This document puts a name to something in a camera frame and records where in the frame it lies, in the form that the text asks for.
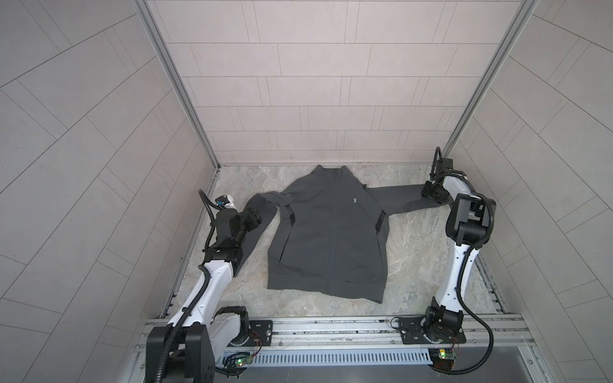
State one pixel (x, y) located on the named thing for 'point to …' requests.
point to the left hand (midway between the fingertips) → (255, 205)
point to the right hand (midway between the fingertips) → (427, 192)
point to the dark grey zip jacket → (328, 230)
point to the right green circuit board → (442, 358)
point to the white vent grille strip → (340, 357)
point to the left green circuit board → (243, 361)
